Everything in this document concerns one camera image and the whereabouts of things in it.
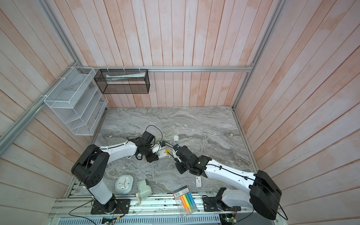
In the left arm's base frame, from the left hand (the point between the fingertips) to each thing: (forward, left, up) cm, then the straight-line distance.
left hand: (154, 156), depth 92 cm
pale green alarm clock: (-19, +15, +3) cm, 24 cm away
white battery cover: (+15, -14, 0) cm, 21 cm away
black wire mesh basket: (+51, +27, +24) cm, 62 cm away
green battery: (+18, -9, -1) cm, 20 cm away
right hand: (-7, -16, +7) cm, 19 cm away
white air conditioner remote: (+2, -7, +2) cm, 7 cm away
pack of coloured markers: (-28, -20, +2) cm, 34 cm away
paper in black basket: (+39, +28, +35) cm, 60 cm away
